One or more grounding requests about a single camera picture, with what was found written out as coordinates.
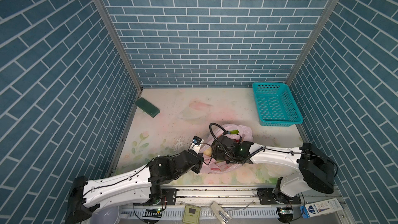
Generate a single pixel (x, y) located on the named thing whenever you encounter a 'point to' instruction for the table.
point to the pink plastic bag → (211, 166)
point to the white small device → (222, 215)
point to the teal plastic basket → (276, 106)
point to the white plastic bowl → (107, 215)
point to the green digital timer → (191, 214)
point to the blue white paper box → (321, 208)
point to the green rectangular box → (147, 107)
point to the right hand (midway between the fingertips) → (214, 152)
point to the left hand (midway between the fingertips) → (204, 157)
